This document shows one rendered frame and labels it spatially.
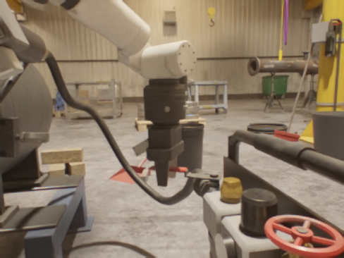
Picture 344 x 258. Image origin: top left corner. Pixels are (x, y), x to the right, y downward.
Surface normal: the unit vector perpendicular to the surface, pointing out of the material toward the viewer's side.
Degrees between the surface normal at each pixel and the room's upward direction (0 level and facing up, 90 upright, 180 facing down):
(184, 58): 90
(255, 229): 90
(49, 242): 90
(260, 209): 90
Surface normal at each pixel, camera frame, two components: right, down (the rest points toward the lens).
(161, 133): -0.32, 0.14
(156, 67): -0.65, 0.13
